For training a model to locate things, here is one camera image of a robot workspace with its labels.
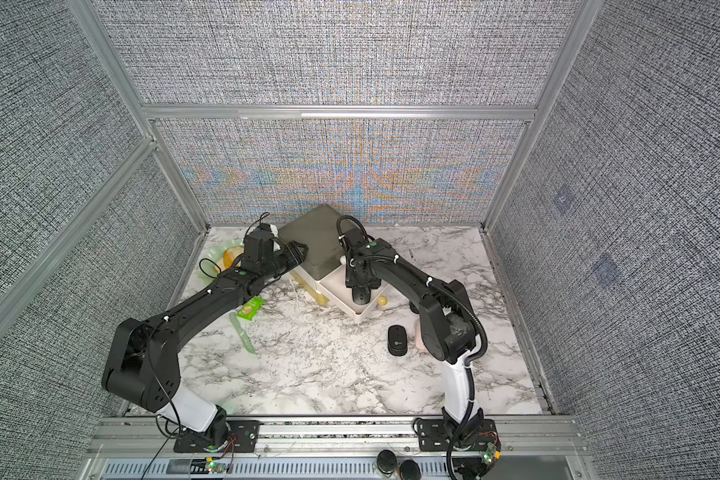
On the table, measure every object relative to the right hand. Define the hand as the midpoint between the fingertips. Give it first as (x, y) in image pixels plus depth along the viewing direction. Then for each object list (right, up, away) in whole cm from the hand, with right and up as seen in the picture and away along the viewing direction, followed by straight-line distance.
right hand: (356, 274), depth 92 cm
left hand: (-14, +8, -5) cm, 17 cm away
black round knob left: (+7, -39, -27) cm, 48 cm away
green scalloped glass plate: (-49, +5, +13) cm, 51 cm away
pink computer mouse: (+18, -18, -4) cm, 26 cm away
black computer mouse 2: (+12, -19, -6) cm, 23 cm away
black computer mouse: (+1, -6, -4) cm, 7 cm away
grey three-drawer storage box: (-9, +2, -8) cm, 13 cm away
